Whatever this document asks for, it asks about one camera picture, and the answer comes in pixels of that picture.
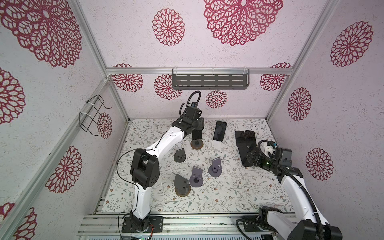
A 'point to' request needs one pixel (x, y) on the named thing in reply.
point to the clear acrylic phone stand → (216, 145)
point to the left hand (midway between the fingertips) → (198, 123)
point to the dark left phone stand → (180, 156)
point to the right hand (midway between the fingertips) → (253, 155)
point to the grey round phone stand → (196, 180)
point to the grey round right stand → (215, 169)
